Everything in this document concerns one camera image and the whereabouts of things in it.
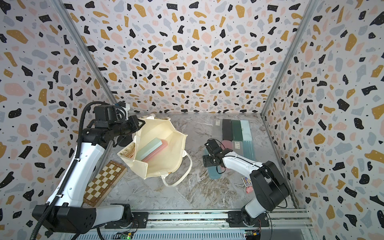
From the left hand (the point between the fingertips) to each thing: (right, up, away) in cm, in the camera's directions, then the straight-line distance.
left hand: (146, 120), depth 72 cm
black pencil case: (+46, -6, +42) cm, 62 cm away
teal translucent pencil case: (+58, -20, +28) cm, 67 cm away
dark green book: (+53, -7, +39) cm, 66 cm away
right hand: (+32, -23, +19) cm, 44 cm away
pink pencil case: (+2, -14, +25) cm, 29 cm away
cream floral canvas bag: (+8, -22, +14) cm, 28 cm away
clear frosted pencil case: (+51, -16, +28) cm, 60 cm away
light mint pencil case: (+59, -6, +38) cm, 71 cm away
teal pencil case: (+32, -26, +5) cm, 42 cm away
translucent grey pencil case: (+39, -5, +41) cm, 56 cm away
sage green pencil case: (-7, -17, +20) cm, 27 cm away
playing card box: (+53, -34, +14) cm, 64 cm away
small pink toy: (+52, -37, +10) cm, 65 cm away
